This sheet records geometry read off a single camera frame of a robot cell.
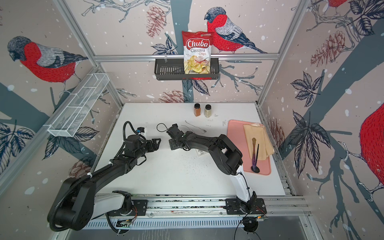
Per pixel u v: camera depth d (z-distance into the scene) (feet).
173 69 3.11
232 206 2.39
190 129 3.48
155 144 2.66
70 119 2.38
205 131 3.40
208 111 3.51
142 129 2.60
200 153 2.95
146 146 2.45
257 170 2.78
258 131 3.38
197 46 2.74
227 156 1.73
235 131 3.46
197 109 3.52
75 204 1.34
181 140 2.24
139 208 2.40
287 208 2.40
